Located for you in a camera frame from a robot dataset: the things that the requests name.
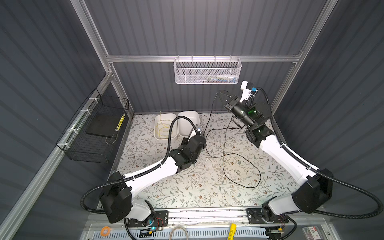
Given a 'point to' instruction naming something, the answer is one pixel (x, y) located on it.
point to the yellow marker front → (232, 231)
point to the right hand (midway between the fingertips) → (218, 94)
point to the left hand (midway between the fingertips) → (192, 136)
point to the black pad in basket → (104, 125)
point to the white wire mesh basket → (204, 71)
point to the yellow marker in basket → (120, 122)
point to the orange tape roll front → (104, 228)
